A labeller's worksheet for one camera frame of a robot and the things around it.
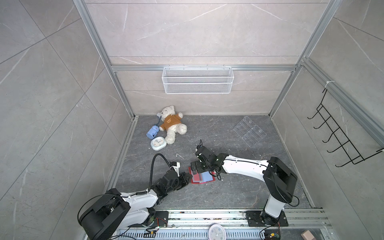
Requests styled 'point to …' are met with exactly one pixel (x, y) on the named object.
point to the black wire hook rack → (349, 148)
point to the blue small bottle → (153, 132)
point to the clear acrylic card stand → (249, 131)
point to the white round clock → (216, 232)
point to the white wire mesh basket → (195, 80)
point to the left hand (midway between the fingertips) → (193, 173)
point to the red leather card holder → (202, 177)
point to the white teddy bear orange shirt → (171, 122)
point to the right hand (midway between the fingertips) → (197, 165)
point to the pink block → (306, 235)
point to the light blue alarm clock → (158, 143)
